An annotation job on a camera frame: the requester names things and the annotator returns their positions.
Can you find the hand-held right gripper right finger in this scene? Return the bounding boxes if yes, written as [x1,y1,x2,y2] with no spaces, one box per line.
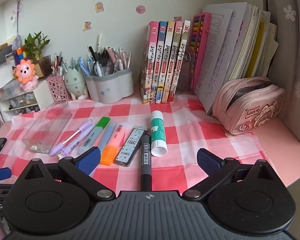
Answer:
[182,148,278,200]

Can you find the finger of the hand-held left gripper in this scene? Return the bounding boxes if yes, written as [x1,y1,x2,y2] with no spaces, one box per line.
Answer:
[0,167,12,183]

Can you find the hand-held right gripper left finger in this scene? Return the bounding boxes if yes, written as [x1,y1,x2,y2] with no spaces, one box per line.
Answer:
[22,147,115,202]

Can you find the orange cap highlighter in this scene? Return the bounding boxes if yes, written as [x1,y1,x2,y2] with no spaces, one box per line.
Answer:
[99,124,127,166]

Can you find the green cap highlighter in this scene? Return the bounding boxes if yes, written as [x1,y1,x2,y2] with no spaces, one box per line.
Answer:
[78,117,112,155]

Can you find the purple charm-topped pen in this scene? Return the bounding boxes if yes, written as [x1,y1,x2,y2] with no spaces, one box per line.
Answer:
[56,127,90,161]

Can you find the lilac pen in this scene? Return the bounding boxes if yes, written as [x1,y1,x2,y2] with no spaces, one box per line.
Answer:
[49,119,93,156]

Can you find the blue highlighter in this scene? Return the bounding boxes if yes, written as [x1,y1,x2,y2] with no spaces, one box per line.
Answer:
[97,121,116,153]

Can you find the grey pencil lead case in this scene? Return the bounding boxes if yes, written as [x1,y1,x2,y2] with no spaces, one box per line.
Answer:
[114,127,149,167]

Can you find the clear plastic box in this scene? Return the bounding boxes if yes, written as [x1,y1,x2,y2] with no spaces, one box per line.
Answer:
[22,102,73,154]

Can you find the black marker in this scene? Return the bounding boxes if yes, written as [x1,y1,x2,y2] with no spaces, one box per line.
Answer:
[140,134,152,192]

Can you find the white green glue stick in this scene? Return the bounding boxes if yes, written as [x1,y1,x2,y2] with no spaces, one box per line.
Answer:
[150,110,168,157]

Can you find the pink checked tablecloth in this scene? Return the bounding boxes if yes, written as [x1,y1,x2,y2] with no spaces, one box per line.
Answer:
[0,96,269,198]

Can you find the small white block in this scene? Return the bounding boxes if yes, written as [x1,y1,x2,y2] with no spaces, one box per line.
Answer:
[30,144,50,154]

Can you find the pink pencil case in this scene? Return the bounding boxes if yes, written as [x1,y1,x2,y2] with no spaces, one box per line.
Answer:
[212,76,286,135]

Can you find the grey flower-shaped pen holder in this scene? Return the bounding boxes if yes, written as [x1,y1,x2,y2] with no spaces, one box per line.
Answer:
[84,66,133,105]

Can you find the pink perforated pen holder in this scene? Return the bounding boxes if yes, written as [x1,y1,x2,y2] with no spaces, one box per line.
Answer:
[46,74,72,102]

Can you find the green egg-shaped pen holder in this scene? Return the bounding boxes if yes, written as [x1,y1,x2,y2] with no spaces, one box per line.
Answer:
[64,66,87,101]

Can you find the white drawer organizer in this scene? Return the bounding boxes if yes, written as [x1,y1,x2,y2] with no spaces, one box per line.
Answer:
[0,80,49,118]

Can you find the clear lidded storage box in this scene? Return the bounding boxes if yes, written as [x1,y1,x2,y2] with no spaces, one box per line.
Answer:
[0,79,22,98]

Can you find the bunch of thin red pens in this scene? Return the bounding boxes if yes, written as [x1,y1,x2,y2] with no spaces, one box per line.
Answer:
[51,51,69,78]

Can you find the white storage box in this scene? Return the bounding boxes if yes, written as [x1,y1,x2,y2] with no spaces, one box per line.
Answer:
[0,67,17,87]

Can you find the pink lion toy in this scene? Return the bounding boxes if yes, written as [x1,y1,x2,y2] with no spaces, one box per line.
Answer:
[14,59,39,93]

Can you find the bunch of blue pink pens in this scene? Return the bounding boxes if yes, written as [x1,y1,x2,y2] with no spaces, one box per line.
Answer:
[86,45,132,77]

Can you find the open paper book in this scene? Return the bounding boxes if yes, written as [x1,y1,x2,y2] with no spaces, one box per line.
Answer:
[194,2,280,117]

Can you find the red spine comic book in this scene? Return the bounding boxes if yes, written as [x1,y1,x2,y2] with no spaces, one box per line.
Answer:
[168,20,185,102]

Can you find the row of comic books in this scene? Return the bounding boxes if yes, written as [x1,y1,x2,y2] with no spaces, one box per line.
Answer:
[139,21,160,105]

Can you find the yellow spine comic book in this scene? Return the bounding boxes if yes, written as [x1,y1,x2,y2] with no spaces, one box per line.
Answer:
[160,21,176,103]

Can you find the blue spine comic book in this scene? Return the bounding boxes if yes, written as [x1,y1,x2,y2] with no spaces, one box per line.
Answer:
[150,21,168,104]

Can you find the white spine comic book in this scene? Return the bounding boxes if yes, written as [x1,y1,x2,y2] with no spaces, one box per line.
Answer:
[175,20,192,100]

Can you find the colourful puzzle cube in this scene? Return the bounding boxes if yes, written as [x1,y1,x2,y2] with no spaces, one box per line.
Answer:
[15,46,25,65]

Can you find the potted bamboo plant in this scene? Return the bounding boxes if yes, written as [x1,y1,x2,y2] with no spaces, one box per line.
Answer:
[24,31,53,78]

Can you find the pink abacus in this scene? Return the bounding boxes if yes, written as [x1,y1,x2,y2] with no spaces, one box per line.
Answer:
[192,12,212,97]

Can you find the purple drawstring pouch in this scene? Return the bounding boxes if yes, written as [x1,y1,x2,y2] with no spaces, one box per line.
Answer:
[11,33,25,52]

